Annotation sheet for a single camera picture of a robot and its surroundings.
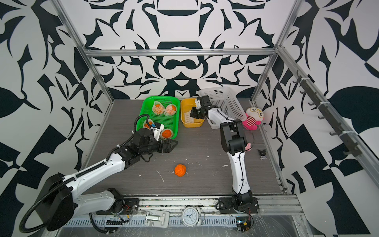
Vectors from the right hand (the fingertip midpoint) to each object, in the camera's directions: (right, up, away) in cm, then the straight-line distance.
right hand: (189, 111), depth 104 cm
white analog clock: (+1, -49, -36) cm, 61 cm away
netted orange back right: (-14, +1, +1) cm, 14 cm away
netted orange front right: (-14, -14, -11) cm, 23 cm away
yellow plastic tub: (-3, +4, +10) cm, 11 cm away
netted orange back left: (-22, +2, +1) cm, 22 cm away
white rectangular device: (-14, -51, -35) cm, 63 cm away
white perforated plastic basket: (+27, +10, +16) cm, 33 cm away
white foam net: (-1, -5, -1) cm, 6 cm away
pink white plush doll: (+44, -4, -2) cm, 45 cm away
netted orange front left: (-21, -8, -33) cm, 40 cm away
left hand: (-10, -15, -25) cm, 31 cm away
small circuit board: (+25, -54, -33) cm, 68 cm away
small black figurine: (+44, -26, -13) cm, 53 cm away
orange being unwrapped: (-5, -32, -23) cm, 40 cm away
